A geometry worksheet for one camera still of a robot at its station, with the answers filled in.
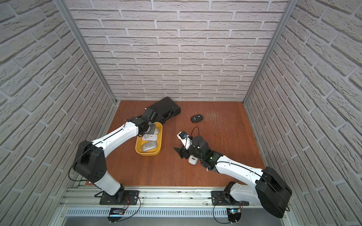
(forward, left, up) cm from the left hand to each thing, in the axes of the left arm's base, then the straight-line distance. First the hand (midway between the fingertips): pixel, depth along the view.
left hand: (150, 125), depth 89 cm
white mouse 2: (-8, +2, -12) cm, 15 cm away
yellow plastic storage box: (-5, +8, -12) cm, 15 cm away
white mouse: (-3, +2, -9) cm, 10 cm away
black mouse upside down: (+14, -32, -10) cm, 36 cm away
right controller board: (-46, -48, -13) cm, 68 cm away
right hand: (-13, -20, +1) cm, 24 cm away
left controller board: (-44, +13, -13) cm, 48 cm away
